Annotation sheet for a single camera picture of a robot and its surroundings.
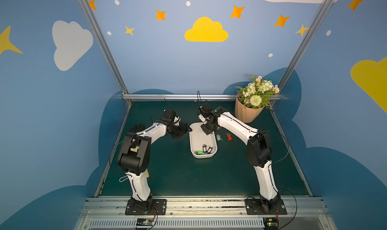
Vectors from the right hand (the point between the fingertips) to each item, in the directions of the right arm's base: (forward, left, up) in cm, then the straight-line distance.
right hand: (210, 127), depth 95 cm
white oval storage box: (-9, +5, -9) cm, 14 cm away
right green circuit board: (-47, -31, -11) cm, 58 cm away
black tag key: (-11, +3, -9) cm, 14 cm away
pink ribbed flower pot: (+11, -23, +1) cm, 26 cm away
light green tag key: (-2, -6, -10) cm, 12 cm away
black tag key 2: (-12, 0, -10) cm, 15 cm away
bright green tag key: (-14, +6, -9) cm, 18 cm away
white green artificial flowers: (+13, -28, +18) cm, 36 cm away
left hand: (-2, +14, -2) cm, 14 cm away
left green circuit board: (-51, +31, -10) cm, 61 cm away
